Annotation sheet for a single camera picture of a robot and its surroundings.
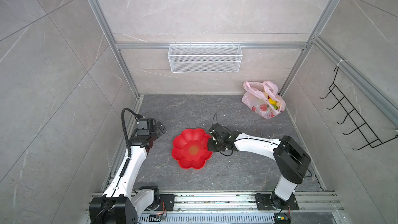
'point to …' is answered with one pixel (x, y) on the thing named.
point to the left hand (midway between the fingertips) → (155, 126)
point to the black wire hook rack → (361, 126)
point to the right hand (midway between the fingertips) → (207, 146)
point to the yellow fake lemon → (271, 101)
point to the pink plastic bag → (263, 98)
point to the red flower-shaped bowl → (191, 148)
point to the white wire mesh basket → (205, 58)
